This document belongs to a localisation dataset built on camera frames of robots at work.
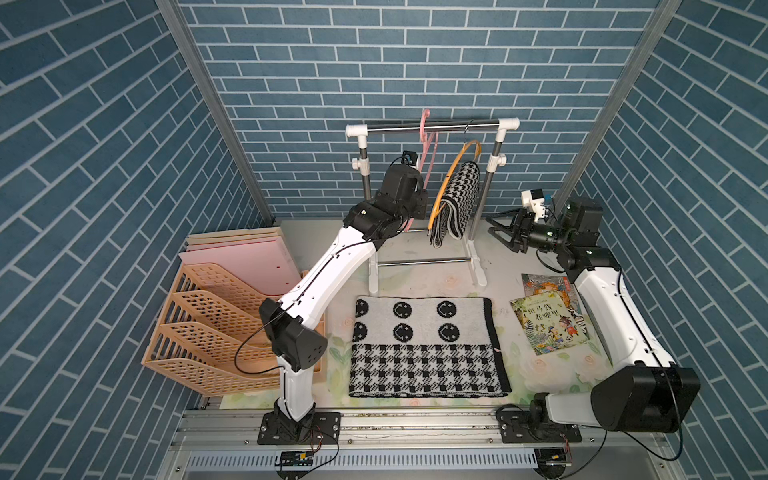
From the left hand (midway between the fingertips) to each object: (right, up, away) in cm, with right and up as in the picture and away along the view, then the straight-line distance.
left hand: (428, 192), depth 75 cm
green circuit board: (-32, -66, -3) cm, 73 cm away
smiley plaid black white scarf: (-2, -43, +10) cm, 44 cm away
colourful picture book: (+41, -35, +19) cm, 57 cm away
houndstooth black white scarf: (+9, -3, +8) cm, 12 cm away
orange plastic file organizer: (-52, -36, -4) cm, 64 cm away
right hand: (+15, -9, -4) cm, 18 cm away
